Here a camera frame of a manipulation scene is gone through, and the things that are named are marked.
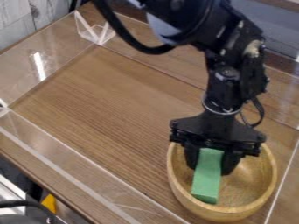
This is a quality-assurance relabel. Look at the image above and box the brown wooden bowl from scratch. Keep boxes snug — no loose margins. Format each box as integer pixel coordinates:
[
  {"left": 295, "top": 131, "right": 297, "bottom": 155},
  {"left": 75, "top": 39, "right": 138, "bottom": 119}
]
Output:
[{"left": 167, "top": 143, "right": 278, "bottom": 222}]

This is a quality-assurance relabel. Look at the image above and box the green rectangular block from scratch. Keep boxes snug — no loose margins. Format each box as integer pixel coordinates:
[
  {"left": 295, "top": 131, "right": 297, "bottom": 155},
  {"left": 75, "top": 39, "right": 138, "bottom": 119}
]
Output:
[{"left": 191, "top": 148, "right": 223, "bottom": 205}]

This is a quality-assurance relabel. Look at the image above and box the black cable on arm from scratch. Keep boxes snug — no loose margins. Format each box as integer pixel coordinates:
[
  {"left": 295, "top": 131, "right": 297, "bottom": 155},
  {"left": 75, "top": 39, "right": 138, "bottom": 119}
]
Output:
[{"left": 91, "top": 0, "right": 177, "bottom": 56}]

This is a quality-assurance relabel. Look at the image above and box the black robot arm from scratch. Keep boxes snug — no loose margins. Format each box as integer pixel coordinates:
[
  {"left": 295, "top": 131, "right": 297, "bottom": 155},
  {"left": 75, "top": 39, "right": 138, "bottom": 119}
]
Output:
[{"left": 139, "top": 0, "right": 269, "bottom": 175}]

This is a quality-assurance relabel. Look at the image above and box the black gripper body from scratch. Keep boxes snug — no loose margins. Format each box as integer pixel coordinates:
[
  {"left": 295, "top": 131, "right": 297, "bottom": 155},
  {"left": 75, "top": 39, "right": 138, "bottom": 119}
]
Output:
[{"left": 170, "top": 111, "right": 267, "bottom": 157}]

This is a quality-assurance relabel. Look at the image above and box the clear acrylic corner bracket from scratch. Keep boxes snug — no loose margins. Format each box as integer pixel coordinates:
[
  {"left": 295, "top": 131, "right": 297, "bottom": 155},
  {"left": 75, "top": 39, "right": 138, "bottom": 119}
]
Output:
[{"left": 74, "top": 10, "right": 117, "bottom": 46}]

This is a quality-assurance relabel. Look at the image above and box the black cable lower left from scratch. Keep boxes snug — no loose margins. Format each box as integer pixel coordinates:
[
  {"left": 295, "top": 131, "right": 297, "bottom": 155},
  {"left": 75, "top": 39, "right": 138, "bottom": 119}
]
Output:
[{"left": 0, "top": 199, "right": 53, "bottom": 224}]

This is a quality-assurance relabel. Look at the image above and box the yellow and black device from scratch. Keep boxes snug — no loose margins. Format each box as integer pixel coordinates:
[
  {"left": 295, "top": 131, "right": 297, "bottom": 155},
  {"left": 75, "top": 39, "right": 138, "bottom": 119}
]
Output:
[{"left": 36, "top": 192, "right": 75, "bottom": 224}]

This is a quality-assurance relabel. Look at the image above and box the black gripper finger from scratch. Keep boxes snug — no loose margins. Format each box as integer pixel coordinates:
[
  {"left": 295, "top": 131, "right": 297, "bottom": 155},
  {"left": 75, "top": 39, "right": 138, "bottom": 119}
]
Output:
[
  {"left": 185, "top": 142, "right": 202, "bottom": 169},
  {"left": 222, "top": 151, "right": 242, "bottom": 175}
]

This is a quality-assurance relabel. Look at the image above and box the clear acrylic front wall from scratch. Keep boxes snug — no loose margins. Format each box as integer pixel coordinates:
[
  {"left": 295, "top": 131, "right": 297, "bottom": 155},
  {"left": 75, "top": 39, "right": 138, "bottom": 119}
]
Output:
[{"left": 0, "top": 104, "right": 190, "bottom": 224}]

